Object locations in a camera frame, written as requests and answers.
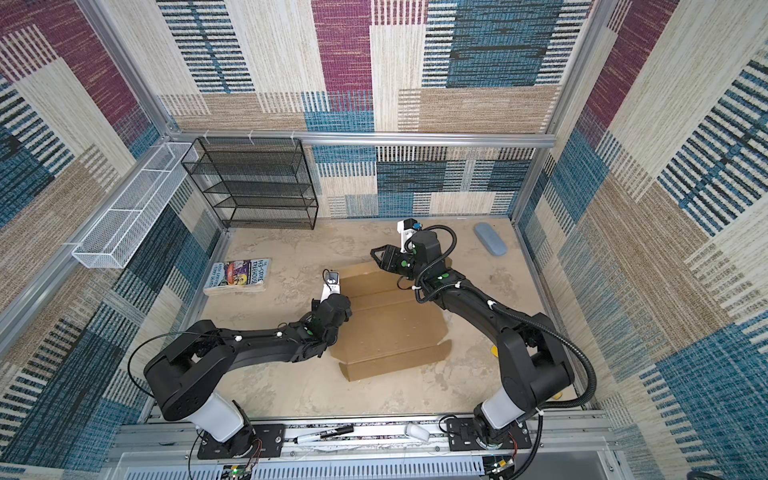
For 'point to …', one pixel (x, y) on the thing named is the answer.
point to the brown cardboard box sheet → (388, 326)
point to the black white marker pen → (324, 434)
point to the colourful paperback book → (238, 276)
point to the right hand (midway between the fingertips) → (375, 256)
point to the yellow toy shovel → (495, 350)
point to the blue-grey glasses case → (490, 238)
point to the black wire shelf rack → (255, 182)
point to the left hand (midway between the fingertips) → (337, 289)
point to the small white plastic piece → (415, 431)
